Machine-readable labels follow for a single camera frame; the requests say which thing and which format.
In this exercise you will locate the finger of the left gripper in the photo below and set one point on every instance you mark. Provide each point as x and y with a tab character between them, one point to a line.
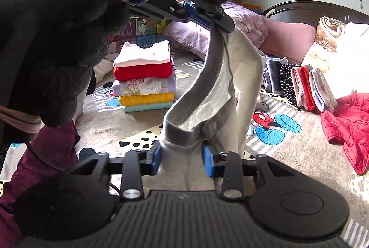
203	12

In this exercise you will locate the white quilted blanket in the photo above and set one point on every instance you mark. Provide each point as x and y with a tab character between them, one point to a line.
346	68

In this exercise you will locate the red stacked garment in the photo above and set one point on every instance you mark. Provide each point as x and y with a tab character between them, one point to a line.
161	71

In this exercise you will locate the striped black white garment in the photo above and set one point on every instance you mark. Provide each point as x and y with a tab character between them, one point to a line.
287	83

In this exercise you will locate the alphabet foam bumper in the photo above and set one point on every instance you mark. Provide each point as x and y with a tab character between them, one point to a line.
140	31

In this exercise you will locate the pink folded garment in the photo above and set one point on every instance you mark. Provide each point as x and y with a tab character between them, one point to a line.
301	100

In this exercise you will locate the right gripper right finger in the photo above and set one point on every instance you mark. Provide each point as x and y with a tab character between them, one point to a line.
230	167

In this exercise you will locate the yellow stacked garment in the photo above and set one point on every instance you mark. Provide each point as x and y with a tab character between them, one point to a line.
134	100

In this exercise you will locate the red quilted jacket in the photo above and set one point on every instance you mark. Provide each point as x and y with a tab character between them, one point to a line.
348	125

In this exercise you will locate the red folded garment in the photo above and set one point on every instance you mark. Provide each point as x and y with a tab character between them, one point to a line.
304	74

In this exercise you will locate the teal stacked garment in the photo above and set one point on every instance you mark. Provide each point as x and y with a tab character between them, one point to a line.
145	107

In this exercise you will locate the pink pillow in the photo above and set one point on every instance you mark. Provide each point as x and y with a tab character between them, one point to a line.
289	40

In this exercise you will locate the white quilted jacket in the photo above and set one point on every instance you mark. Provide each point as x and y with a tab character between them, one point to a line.
217	108

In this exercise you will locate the tan plush blanket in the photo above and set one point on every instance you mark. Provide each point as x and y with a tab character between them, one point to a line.
328	32

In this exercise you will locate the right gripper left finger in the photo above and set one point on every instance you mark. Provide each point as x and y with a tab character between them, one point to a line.
134	165

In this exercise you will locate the lilac floral stacked garment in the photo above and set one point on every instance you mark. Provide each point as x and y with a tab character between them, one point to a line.
147	86

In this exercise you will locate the dark purple folded garment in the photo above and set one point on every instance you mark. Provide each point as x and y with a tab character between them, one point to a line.
271	75

